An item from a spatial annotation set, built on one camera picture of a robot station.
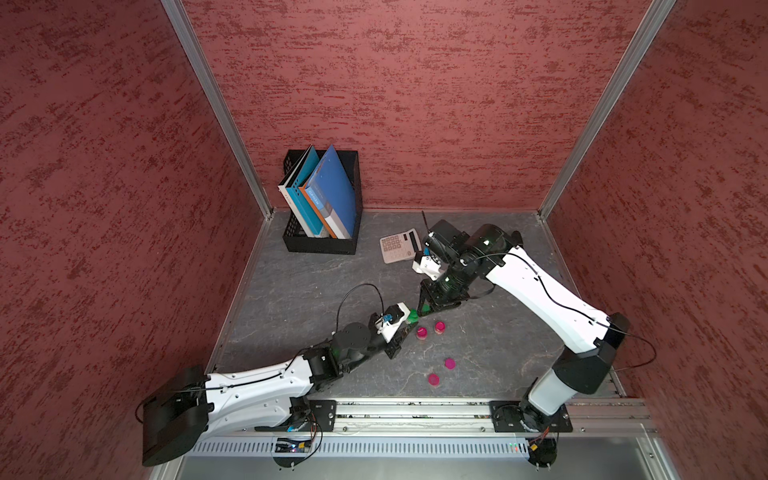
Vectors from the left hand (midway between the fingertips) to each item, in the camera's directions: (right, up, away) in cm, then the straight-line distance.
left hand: (409, 321), depth 74 cm
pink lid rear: (+12, -15, +9) cm, 21 cm away
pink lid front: (+7, -17, +6) cm, 20 cm away
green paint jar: (+1, +3, -7) cm, 7 cm away
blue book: (-25, +37, +30) cm, 54 cm away
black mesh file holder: (-41, +22, +37) cm, 59 cm away
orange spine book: (-29, +33, +15) cm, 46 cm away
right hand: (+4, +3, -7) cm, 9 cm away
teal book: (-32, +45, +19) cm, 58 cm away
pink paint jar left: (+5, -7, +13) cm, 16 cm away
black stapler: (+41, +21, +33) cm, 57 cm away
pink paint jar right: (+10, -6, +15) cm, 19 cm away
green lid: (+3, +6, -9) cm, 12 cm away
